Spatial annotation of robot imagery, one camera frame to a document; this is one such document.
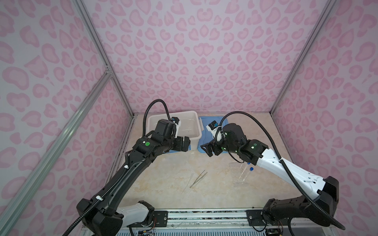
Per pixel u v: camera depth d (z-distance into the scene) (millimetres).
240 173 886
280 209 601
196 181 859
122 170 429
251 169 743
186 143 640
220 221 726
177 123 660
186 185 841
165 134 542
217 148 644
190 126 1074
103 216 363
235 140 551
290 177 425
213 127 628
